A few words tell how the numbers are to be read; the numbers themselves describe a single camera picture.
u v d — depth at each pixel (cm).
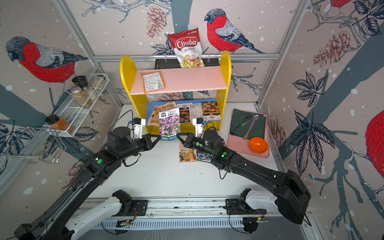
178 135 69
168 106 98
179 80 78
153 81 76
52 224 38
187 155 92
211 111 98
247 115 111
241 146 101
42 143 60
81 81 74
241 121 108
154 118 92
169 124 73
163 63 90
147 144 58
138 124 61
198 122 66
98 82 86
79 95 71
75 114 75
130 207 70
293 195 39
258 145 93
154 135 66
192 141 62
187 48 83
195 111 97
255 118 110
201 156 92
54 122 59
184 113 95
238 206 66
